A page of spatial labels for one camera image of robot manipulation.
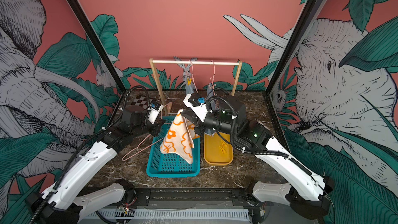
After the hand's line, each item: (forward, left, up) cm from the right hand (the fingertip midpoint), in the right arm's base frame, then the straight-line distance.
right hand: (181, 110), depth 53 cm
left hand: (+10, +12, -19) cm, 25 cm away
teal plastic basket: (-4, +11, -44) cm, 45 cm away
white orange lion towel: (-5, +2, -13) cm, 14 cm away
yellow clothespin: (+7, -18, -44) cm, 48 cm away
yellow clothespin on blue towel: (+37, +2, -19) cm, 42 cm away
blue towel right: (+34, -11, -26) cm, 44 cm away
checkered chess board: (+42, +40, -43) cm, 73 cm away
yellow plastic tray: (+4, -16, -44) cm, 47 cm away
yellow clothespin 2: (+6, -20, -44) cm, 49 cm away
